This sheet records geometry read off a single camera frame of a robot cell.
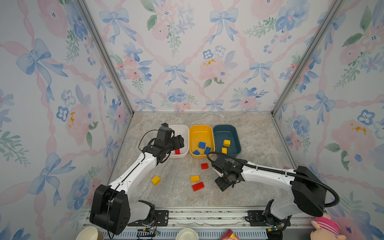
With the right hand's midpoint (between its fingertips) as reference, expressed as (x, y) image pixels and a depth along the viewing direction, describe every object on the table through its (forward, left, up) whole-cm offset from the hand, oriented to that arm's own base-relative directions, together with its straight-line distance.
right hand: (221, 181), depth 84 cm
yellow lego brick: (+19, -4, +1) cm, 20 cm away
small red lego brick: (+10, +9, -2) cm, 14 cm away
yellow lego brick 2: (+2, +15, -2) cm, 15 cm away
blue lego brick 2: (+18, +14, 0) cm, 23 cm away
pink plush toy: (-22, -44, +4) cm, 49 cm away
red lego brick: (+18, +26, +1) cm, 32 cm away
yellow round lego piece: (+26, -6, 0) cm, 27 cm away
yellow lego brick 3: (0, +37, +1) cm, 37 cm away
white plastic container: (+37, +25, -1) cm, 45 cm away
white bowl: (-24, +18, -4) cm, 31 cm away
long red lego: (-2, +13, -1) cm, 14 cm away
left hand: (+18, +24, +15) cm, 34 cm away
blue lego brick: (+20, +7, -1) cm, 21 cm away
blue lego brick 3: (+25, +11, -1) cm, 27 cm away
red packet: (-25, -1, +2) cm, 25 cm away
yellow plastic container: (+31, +12, 0) cm, 33 cm away
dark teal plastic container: (+36, -8, -1) cm, 37 cm away
